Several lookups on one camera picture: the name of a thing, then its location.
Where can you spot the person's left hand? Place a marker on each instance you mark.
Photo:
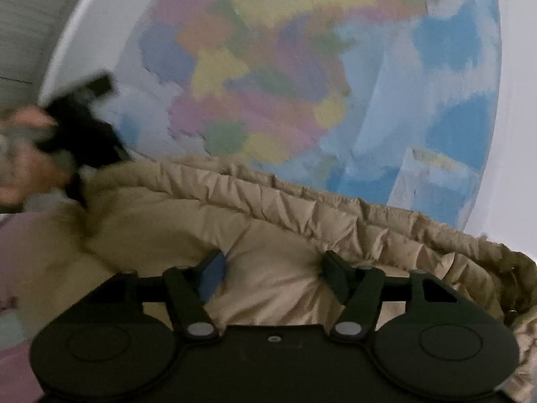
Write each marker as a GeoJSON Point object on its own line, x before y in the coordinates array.
{"type": "Point", "coordinates": [31, 172]}

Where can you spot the tan puffer down jacket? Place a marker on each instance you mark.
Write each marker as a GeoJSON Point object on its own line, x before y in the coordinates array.
{"type": "Point", "coordinates": [149, 216]}

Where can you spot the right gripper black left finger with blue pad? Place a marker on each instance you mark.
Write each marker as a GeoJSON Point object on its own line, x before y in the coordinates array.
{"type": "Point", "coordinates": [188, 289]}

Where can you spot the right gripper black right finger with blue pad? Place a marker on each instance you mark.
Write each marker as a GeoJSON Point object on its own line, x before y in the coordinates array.
{"type": "Point", "coordinates": [359, 290]}

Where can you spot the pink bed sheet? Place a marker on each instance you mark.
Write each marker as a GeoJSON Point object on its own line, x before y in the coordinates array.
{"type": "Point", "coordinates": [18, 382]}

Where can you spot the colourful wall map poster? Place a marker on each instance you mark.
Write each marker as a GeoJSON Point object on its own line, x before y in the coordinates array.
{"type": "Point", "coordinates": [390, 101]}

